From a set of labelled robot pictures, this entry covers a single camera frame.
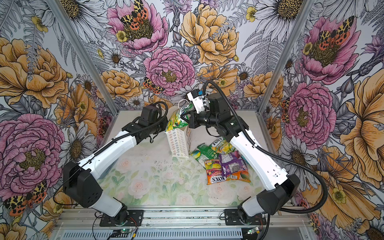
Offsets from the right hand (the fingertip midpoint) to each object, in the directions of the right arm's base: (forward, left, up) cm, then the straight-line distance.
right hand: (181, 120), depth 66 cm
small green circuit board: (-35, +31, -40) cm, 62 cm away
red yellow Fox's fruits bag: (-9, -16, -34) cm, 38 cm away
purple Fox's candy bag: (-5, -26, -32) cm, 42 cm away
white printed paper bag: (+4, +3, -22) cm, 22 cm away
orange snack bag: (-11, -31, -35) cm, 48 cm away
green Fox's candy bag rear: (+8, -23, -35) cm, 42 cm away
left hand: (+9, +9, -15) cm, 20 cm away
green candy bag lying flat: (+4, -11, -35) cm, 36 cm away
